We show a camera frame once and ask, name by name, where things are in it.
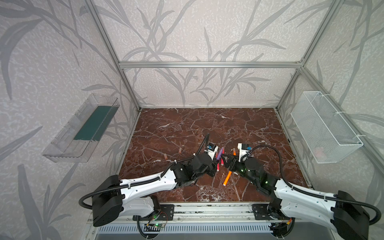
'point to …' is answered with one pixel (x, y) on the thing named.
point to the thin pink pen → (222, 162)
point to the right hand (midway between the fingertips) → (223, 151)
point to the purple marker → (219, 154)
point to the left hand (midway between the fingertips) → (220, 158)
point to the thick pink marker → (218, 167)
